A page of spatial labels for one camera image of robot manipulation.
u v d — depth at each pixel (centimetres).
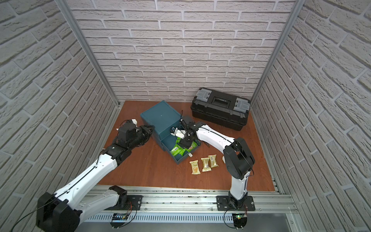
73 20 75
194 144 87
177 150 83
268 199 120
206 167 85
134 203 74
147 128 71
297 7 69
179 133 79
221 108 96
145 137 69
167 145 85
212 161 87
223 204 74
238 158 48
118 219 71
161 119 82
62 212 37
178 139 79
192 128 64
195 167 85
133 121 72
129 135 58
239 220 70
